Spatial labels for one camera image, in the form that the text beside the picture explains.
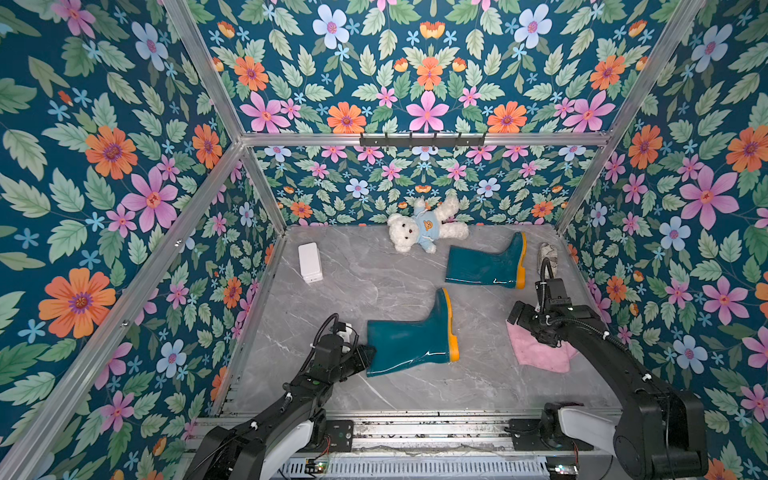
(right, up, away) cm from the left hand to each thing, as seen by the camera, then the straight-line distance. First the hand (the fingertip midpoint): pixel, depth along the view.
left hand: (378, 350), depth 86 cm
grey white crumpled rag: (+60, +30, +22) cm, 71 cm away
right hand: (+44, +9, 0) cm, 45 cm away
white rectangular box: (-26, +25, +18) cm, 41 cm away
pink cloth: (+45, 0, 0) cm, 45 cm away
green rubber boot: (+7, +1, +2) cm, 7 cm away
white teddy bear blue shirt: (+16, +39, +24) cm, 49 cm away
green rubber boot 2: (+42, +23, +16) cm, 51 cm away
